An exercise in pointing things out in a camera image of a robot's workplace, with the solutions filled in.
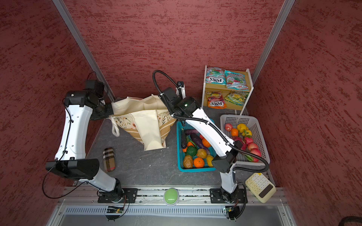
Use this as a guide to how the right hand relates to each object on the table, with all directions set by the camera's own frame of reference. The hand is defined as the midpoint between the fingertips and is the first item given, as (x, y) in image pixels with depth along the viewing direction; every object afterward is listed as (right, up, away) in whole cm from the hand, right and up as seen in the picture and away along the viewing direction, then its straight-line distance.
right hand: (183, 104), depth 73 cm
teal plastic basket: (+2, -14, +25) cm, 28 cm away
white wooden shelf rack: (+25, +9, +7) cm, 27 cm away
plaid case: (-46, -33, +12) cm, 58 cm away
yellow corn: (+16, -33, +10) cm, 38 cm away
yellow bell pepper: (+41, -15, +24) cm, 50 cm away
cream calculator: (+44, -47, +3) cm, 64 cm away
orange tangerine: (+9, -34, +8) cm, 36 cm away
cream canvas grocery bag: (-18, -7, -4) cm, 20 cm away
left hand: (-40, -7, -1) cm, 41 cm away
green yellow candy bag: (+38, +6, +24) cm, 46 cm away
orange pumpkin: (+14, -24, +15) cm, 32 cm away
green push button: (-6, -49, 0) cm, 50 cm away
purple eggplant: (+10, -23, +19) cm, 31 cm away
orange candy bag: (+22, +4, +22) cm, 32 cm away
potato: (+3, -34, +8) cm, 35 cm away
